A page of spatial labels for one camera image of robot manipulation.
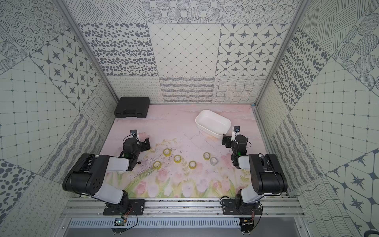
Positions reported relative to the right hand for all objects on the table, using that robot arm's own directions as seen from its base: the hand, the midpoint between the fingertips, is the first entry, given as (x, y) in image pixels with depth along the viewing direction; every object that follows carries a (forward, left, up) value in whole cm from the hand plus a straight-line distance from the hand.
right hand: (231, 135), depth 95 cm
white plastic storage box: (+13, +11, -4) cm, 18 cm away
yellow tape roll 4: (-10, +42, -5) cm, 44 cm away
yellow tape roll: (-12, +16, -6) cm, 21 cm away
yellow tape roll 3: (-14, +35, -6) cm, 38 cm away
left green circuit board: (-47, +61, -7) cm, 77 cm away
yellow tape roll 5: (-18, +47, -5) cm, 51 cm away
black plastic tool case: (+29, +77, -3) cm, 82 cm away
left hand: (-3, +60, +1) cm, 60 cm away
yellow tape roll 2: (-18, +25, -5) cm, 31 cm away
